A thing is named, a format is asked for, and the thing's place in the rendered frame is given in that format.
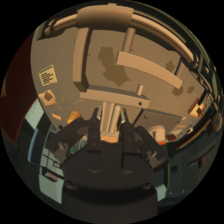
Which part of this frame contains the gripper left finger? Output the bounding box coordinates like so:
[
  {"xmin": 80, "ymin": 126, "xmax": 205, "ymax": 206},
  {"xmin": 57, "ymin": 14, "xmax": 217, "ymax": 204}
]
[{"xmin": 44, "ymin": 105, "xmax": 103, "ymax": 155}]

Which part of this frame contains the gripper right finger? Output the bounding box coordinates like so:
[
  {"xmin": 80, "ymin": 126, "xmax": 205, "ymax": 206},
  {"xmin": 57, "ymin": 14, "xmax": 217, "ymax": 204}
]
[{"xmin": 119, "ymin": 108, "xmax": 168, "ymax": 165}]

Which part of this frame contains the tan round-tipped lever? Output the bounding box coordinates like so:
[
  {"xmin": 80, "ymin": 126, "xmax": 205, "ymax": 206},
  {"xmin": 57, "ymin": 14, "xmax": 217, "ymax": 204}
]
[{"xmin": 107, "ymin": 104, "xmax": 123, "ymax": 135}]

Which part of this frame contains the tan flat bar with hole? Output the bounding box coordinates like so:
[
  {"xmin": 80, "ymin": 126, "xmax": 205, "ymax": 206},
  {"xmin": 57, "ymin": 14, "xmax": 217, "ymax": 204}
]
[{"xmin": 79, "ymin": 85, "xmax": 151, "ymax": 108}]

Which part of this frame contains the orange oil can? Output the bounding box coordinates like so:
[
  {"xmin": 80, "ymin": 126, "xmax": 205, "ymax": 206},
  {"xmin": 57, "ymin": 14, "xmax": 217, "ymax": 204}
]
[{"xmin": 67, "ymin": 110, "xmax": 83, "ymax": 125}]

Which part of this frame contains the tan crumpled rag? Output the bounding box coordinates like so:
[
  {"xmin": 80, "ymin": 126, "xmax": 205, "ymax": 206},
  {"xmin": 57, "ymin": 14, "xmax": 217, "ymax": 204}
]
[{"xmin": 38, "ymin": 89, "xmax": 57, "ymax": 107}]

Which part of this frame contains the pale teal drawer cabinet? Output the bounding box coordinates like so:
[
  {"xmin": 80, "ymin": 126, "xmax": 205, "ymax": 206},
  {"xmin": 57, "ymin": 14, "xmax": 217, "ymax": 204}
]
[{"xmin": 23, "ymin": 98, "xmax": 64, "ymax": 204}]

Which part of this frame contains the dark green cabinet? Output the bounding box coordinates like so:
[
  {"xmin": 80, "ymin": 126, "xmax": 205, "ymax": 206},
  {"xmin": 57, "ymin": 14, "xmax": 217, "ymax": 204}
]
[{"xmin": 167, "ymin": 141, "xmax": 218, "ymax": 196}]

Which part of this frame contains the tan long curved bar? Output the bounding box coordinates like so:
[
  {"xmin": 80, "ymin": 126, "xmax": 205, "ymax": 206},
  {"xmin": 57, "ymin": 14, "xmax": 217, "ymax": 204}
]
[{"xmin": 115, "ymin": 51, "xmax": 184, "ymax": 90}]

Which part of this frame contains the tan curved upright bar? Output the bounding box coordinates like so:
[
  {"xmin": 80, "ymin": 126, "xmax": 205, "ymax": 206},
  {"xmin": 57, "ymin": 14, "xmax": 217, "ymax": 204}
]
[{"xmin": 72, "ymin": 27, "xmax": 92, "ymax": 93}]

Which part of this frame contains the cream printed paper note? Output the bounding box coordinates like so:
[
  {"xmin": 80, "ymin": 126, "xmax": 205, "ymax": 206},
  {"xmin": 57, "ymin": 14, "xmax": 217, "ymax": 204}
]
[{"xmin": 38, "ymin": 64, "xmax": 58, "ymax": 87}]

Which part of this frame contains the tan handwheel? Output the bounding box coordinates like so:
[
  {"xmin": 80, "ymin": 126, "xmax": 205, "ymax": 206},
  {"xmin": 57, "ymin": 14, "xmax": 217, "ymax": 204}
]
[{"xmin": 212, "ymin": 112, "xmax": 223, "ymax": 133}]

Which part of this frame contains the tan rounded saddle block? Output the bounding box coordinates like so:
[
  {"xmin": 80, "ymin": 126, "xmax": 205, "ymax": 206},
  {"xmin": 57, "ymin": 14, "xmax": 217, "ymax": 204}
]
[{"xmin": 76, "ymin": 3, "xmax": 134, "ymax": 30}]

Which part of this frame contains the grey knurled handle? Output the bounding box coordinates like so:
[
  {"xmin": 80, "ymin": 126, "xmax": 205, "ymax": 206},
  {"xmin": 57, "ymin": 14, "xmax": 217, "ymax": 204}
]
[{"xmin": 100, "ymin": 101, "xmax": 115, "ymax": 134}]

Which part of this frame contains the grey base plate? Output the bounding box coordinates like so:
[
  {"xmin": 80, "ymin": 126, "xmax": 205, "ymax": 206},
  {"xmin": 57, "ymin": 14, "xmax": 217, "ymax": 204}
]
[{"xmin": 133, "ymin": 107, "xmax": 183, "ymax": 137}]

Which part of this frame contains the tan round post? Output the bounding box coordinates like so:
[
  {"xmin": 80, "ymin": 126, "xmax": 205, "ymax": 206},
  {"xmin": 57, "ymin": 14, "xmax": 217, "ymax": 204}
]
[
  {"xmin": 174, "ymin": 58, "xmax": 185, "ymax": 78},
  {"xmin": 121, "ymin": 27, "xmax": 136, "ymax": 53}
]

